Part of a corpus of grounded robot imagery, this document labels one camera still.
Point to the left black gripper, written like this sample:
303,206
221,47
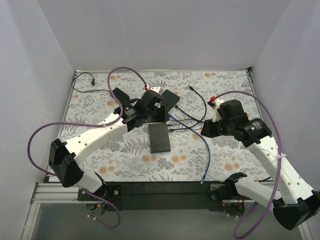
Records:
157,116

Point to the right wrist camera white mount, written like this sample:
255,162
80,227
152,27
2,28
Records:
215,103

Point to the black power adapter brick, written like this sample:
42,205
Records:
121,96

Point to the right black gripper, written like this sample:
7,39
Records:
208,128

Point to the black network switch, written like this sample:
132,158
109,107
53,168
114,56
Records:
170,99
159,138

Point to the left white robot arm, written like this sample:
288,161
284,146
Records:
65,157

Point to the floral patterned table mat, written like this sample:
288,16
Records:
129,158

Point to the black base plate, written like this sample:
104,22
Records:
172,195

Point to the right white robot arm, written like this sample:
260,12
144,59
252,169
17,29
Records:
294,201

